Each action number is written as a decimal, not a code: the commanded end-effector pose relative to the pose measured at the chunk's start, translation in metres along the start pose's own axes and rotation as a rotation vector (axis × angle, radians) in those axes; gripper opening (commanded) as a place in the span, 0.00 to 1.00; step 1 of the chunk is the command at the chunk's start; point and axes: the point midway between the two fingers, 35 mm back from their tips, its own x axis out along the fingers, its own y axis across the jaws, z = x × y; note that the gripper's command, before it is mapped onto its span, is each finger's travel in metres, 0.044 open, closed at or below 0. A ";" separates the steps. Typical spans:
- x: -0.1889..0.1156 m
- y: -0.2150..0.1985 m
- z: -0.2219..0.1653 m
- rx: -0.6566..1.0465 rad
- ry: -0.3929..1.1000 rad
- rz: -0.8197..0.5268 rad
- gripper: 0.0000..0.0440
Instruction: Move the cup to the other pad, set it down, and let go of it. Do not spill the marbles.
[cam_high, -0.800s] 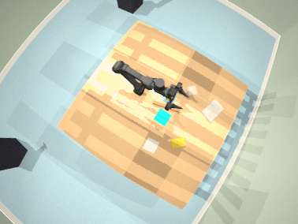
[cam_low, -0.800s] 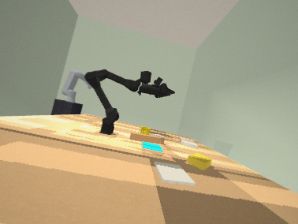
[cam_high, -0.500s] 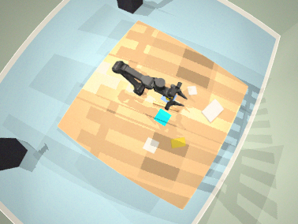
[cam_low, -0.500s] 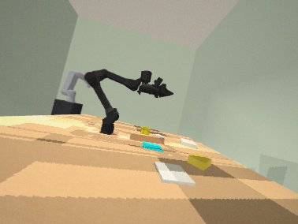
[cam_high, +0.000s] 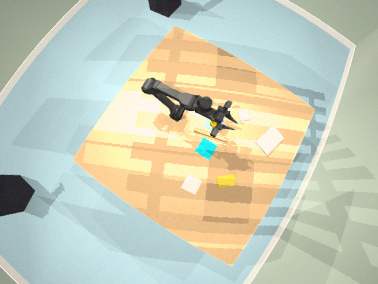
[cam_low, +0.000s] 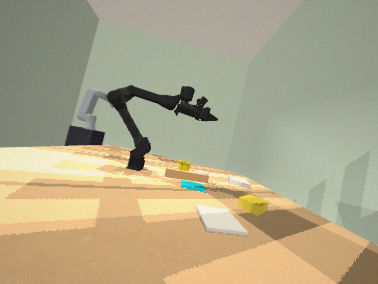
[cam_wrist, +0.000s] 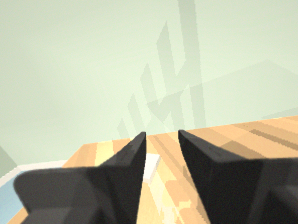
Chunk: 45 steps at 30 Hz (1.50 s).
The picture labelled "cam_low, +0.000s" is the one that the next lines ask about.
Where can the yellow block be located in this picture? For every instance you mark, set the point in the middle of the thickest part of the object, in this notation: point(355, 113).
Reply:
point(253, 204)

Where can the yellow translucent cup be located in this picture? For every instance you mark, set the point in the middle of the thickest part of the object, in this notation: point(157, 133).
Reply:
point(183, 165)

